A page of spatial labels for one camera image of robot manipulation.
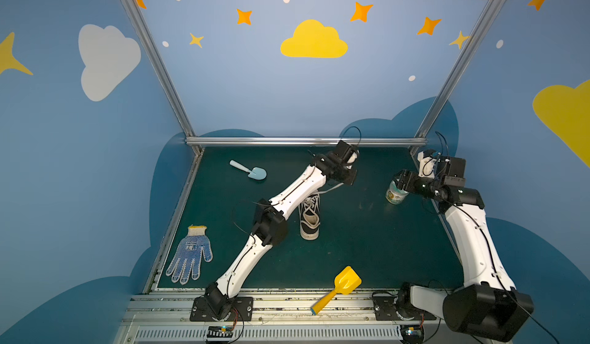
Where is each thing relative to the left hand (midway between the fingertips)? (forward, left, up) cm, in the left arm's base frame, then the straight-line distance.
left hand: (351, 173), depth 91 cm
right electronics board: (-52, -16, -19) cm, 58 cm away
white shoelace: (-7, +15, -12) cm, 21 cm away
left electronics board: (-52, +46, -20) cm, 72 cm away
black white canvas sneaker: (-14, +17, -13) cm, 25 cm away
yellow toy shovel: (-37, +4, -16) cm, 41 cm away
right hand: (-9, -16, +9) cm, 20 cm away
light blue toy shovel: (+12, +42, -16) cm, 47 cm away
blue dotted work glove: (-27, +63, -16) cm, 71 cm away
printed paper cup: (-3, -21, -11) cm, 24 cm away
